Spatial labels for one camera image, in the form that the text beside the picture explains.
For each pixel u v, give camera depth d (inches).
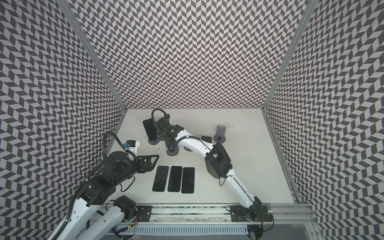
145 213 28.5
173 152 37.1
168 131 27.0
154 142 37.6
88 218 17.6
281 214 29.6
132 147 24.3
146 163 24.3
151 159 24.4
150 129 36.5
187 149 26.2
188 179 33.3
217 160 22.3
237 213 29.1
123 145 23.5
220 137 38.6
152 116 27.4
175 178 33.9
